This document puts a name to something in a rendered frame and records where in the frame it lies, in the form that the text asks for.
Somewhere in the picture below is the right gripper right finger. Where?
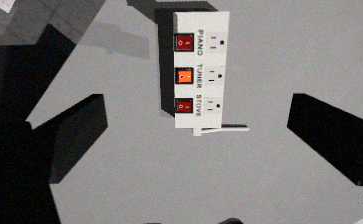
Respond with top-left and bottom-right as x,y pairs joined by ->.
287,93 -> 363,186

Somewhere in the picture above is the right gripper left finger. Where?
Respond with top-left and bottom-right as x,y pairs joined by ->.
0,94 -> 108,224

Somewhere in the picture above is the white power strip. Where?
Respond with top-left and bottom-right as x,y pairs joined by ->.
173,12 -> 249,136

